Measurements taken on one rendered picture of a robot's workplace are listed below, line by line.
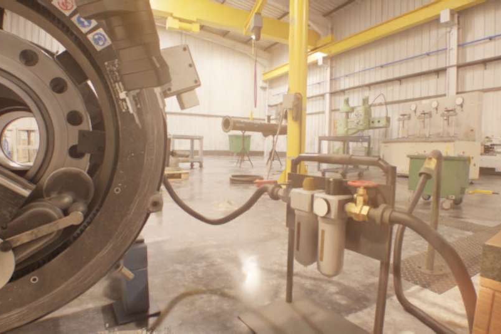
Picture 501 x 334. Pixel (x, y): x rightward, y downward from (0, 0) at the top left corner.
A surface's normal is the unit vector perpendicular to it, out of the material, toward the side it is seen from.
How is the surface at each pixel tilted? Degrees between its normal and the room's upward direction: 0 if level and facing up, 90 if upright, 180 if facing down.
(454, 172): 90
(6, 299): 90
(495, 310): 90
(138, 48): 122
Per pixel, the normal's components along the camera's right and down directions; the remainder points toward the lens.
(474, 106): -0.95, 0.00
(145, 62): -0.13, 0.41
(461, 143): 0.31, 0.07
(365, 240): -0.83, 0.03
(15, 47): 0.56, 0.07
